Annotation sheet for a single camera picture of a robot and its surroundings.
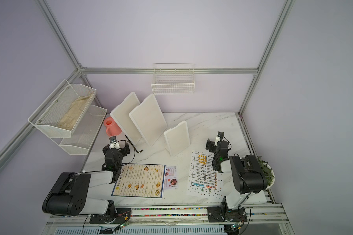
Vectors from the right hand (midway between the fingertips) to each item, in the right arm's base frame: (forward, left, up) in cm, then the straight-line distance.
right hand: (216, 141), depth 97 cm
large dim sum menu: (-23, +49, -5) cm, 54 cm away
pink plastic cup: (+10, +72, +5) cm, 73 cm away
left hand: (-4, +64, +5) cm, 65 cm away
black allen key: (-5, +53, -4) cm, 53 cm away
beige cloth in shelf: (-3, +83, +27) cm, 87 cm away
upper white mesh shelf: (+2, +87, +29) cm, 92 cm away
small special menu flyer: (-23, +30, -5) cm, 39 cm away
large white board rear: (+5, +58, +23) cm, 63 cm away
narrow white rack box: (-4, +27, +9) cm, 28 cm away
